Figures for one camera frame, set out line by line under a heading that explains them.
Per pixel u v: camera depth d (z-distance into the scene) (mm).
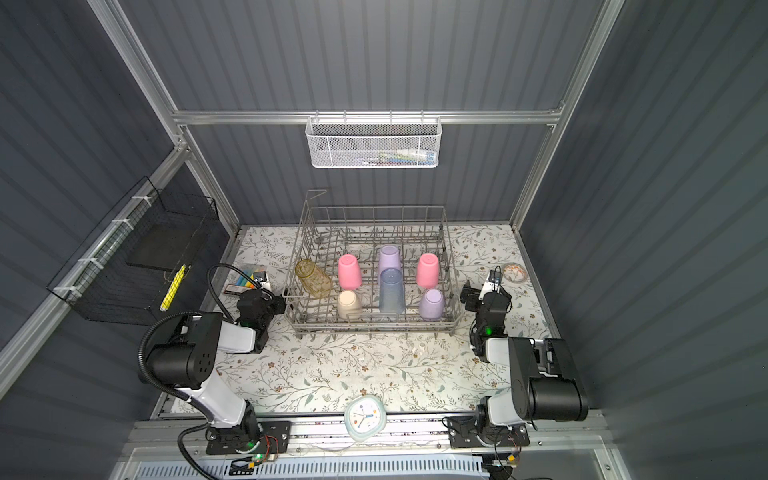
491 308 689
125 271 720
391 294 872
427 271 922
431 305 827
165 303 668
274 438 723
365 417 738
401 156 928
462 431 736
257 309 749
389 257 908
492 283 775
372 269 1022
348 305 831
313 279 874
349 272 920
